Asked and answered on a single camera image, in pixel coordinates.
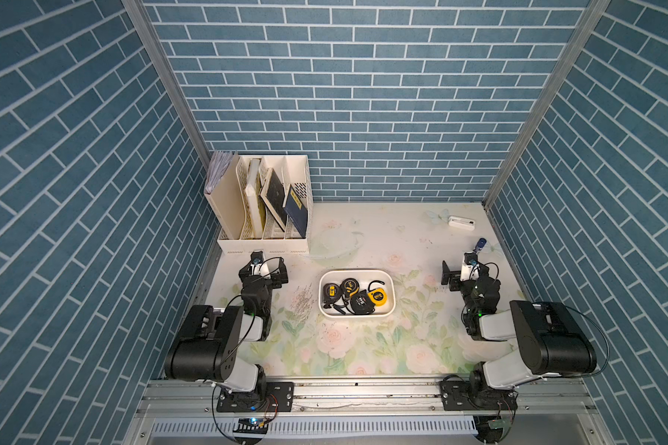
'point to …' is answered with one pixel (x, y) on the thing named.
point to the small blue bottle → (480, 245)
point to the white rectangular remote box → (461, 222)
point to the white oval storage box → (341, 309)
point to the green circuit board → (251, 425)
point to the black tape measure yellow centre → (349, 288)
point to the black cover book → (273, 193)
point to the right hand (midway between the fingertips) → (462, 262)
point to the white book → (253, 199)
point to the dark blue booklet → (297, 211)
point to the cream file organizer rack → (263, 205)
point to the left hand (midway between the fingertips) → (273, 259)
